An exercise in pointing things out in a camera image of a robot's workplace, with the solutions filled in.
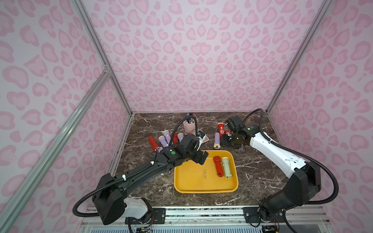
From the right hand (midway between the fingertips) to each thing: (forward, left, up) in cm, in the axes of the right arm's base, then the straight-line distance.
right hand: (223, 144), depth 83 cm
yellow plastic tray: (-14, +19, -16) cm, 28 cm away
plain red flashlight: (-4, +3, -12) cm, 13 cm away
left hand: (-6, +12, +3) cm, 14 cm away
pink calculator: (-5, +13, +17) cm, 22 cm away
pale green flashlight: (-5, -2, -11) cm, 13 cm away
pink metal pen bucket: (+19, +20, -6) cm, 28 cm away
